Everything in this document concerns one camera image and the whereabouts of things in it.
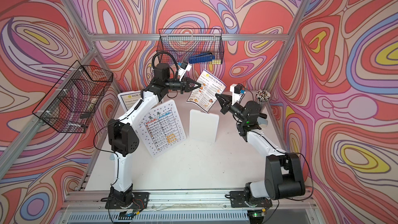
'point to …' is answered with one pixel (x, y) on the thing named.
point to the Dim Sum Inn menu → (130, 99)
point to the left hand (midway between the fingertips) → (200, 86)
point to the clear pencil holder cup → (262, 97)
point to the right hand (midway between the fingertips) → (216, 97)
